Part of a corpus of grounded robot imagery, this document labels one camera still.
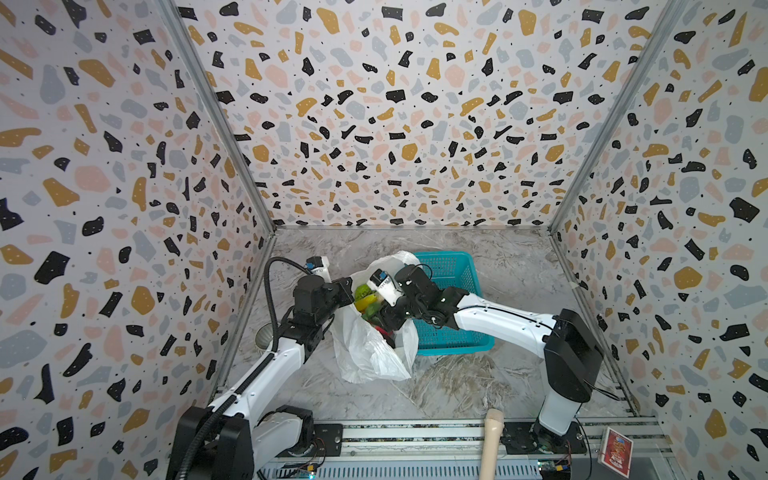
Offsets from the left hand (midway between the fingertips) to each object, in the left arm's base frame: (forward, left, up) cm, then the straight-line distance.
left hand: (354, 274), depth 81 cm
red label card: (-40, -64, -19) cm, 78 cm away
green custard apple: (+4, -1, -15) cm, 15 cm away
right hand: (-8, -5, -4) cm, 10 cm away
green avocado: (-8, -5, -5) cm, 11 cm away
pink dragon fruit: (-15, -8, -4) cm, 17 cm away
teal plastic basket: (+15, -30, -18) cm, 38 cm away
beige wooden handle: (-34, -35, -18) cm, 52 cm away
